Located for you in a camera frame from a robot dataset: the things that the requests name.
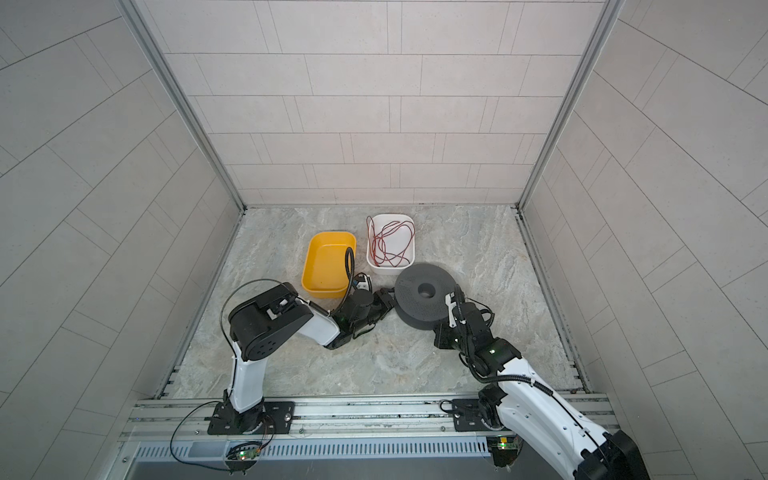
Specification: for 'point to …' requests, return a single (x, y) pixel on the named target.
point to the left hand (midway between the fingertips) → (408, 296)
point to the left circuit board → (241, 457)
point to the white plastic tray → (385, 268)
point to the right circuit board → (503, 449)
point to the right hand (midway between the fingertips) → (432, 330)
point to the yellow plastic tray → (328, 264)
